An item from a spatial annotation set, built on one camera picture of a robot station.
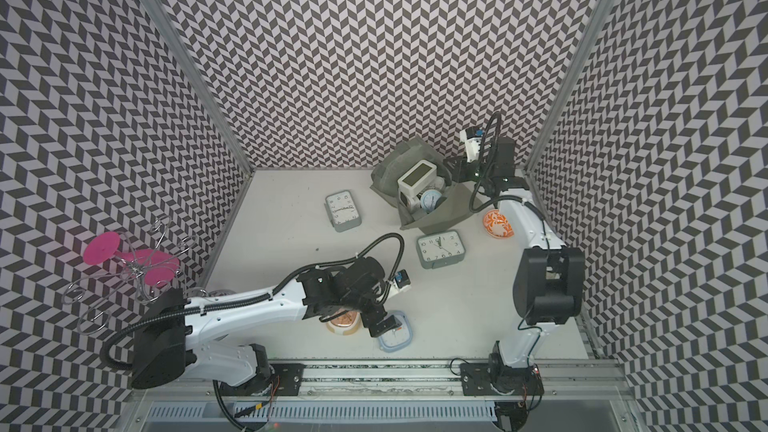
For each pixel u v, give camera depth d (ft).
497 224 3.25
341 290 1.88
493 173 2.19
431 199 3.18
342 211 3.34
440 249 3.08
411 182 3.09
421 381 2.47
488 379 2.40
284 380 2.37
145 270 1.94
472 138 2.42
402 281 2.15
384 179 3.15
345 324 2.58
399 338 2.53
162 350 1.26
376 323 2.16
